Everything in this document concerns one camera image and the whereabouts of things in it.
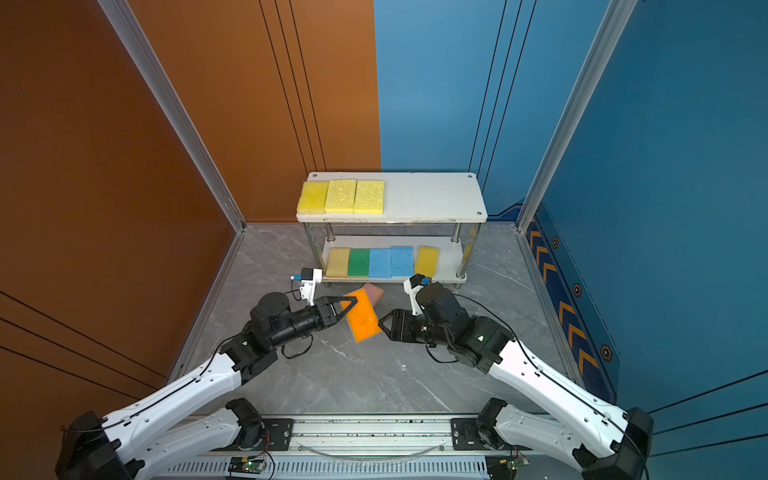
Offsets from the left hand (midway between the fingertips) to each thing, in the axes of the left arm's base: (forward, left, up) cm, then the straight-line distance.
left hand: (357, 300), depth 69 cm
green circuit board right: (-29, -35, -27) cm, 53 cm away
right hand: (-5, -6, -3) cm, 8 cm away
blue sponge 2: (+26, -11, -18) cm, 33 cm away
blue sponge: (+25, -4, -18) cm, 31 cm away
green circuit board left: (-29, +26, -27) cm, 48 cm away
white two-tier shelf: (+27, -13, +9) cm, 31 cm away
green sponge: (+26, +3, -17) cm, 32 cm away
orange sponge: (-3, -1, -2) cm, 4 cm away
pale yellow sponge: (+25, +10, -18) cm, 33 cm away
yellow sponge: (+26, -20, -18) cm, 37 cm away
